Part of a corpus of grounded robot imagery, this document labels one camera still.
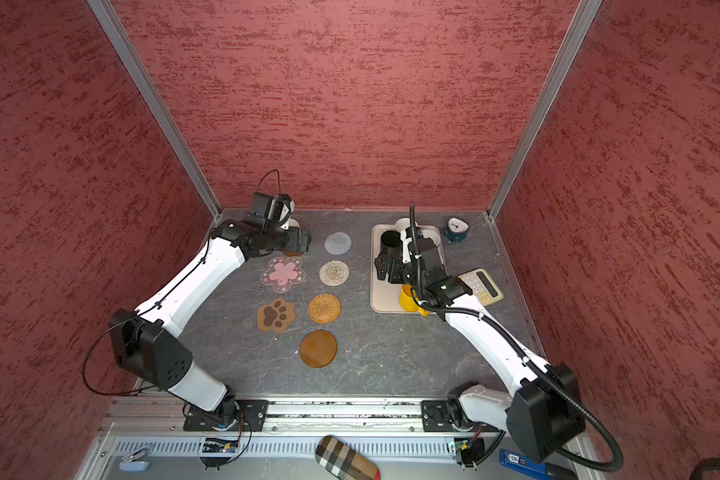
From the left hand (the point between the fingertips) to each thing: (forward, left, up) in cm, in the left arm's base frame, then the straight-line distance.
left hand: (294, 242), depth 83 cm
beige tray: (-6, -27, -20) cm, 34 cm away
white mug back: (+21, -34, -14) cm, 42 cm away
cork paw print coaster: (-13, +8, -22) cm, 27 cm away
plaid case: (-49, -16, -18) cm, 55 cm away
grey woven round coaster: (+17, -10, -21) cm, 29 cm away
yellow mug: (-12, -34, -13) cm, 38 cm away
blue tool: (-49, -58, -18) cm, 78 cm away
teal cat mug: (+21, -55, -18) cm, 62 cm away
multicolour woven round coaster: (+4, -9, -22) cm, 24 cm away
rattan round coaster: (-10, -8, -21) cm, 25 cm away
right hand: (-6, -27, -3) cm, 28 cm away
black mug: (+10, -29, -12) cm, 33 cm away
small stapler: (-49, +31, -20) cm, 62 cm away
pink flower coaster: (+3, +8, -21) cm, 22 cm away
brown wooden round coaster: (-22, -7, -22) cm, 32 cm away
